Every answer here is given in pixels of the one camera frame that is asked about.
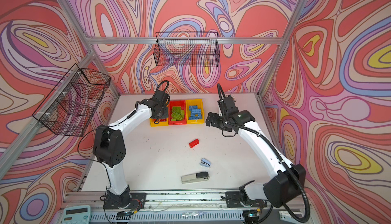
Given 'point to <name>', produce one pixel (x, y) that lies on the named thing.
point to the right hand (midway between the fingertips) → (214, 126)
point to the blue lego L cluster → (195, 112)
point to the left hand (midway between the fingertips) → (165, 112)
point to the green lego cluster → (177, 114)
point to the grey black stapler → (195, 177)
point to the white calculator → (76, 215)
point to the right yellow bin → (199, 103)
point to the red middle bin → (177, 103)
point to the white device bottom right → (286, 217)
